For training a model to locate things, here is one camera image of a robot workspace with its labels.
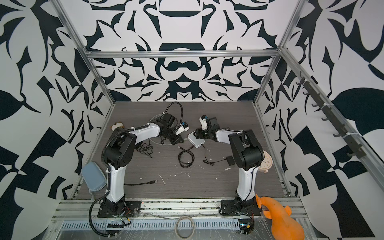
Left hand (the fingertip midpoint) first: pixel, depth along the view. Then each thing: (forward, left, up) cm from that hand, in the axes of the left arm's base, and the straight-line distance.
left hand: (183, 137), depth 97 cm
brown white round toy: (+12, +45, 0) cm, 47 cm away
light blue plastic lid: (-23, +48, -1) cm, 54 cm away
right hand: (+4, -10, 0) cm, 10 cm away
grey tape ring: (-47, +3, -1) cm, 47 cm away
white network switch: (-3, -8, -1) cm, 9 cm away
